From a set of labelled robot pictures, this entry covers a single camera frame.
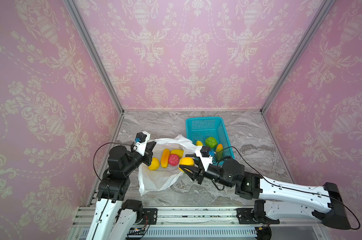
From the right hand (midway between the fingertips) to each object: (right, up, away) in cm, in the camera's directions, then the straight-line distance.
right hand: (183, 161), depth 60 cm
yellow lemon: (+10, +2, +37) cm, 38 cm away
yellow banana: (-11, -5, +30) cm, 33 cm away
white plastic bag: (-16, -12, +13) cm, 24 cm away
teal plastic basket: (+12, +12, +50) cm, 53 cm away
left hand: (-13, +6, +7) cm, 16 cm away
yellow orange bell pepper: (+1, 0, -1) cm, 1 cm away
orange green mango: (+22, -3, +32) cm, 39 cm away
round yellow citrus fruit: (-17, -9, +27) cm, 33 cm away
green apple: (+18, +3, +35) cm, 39 cm away
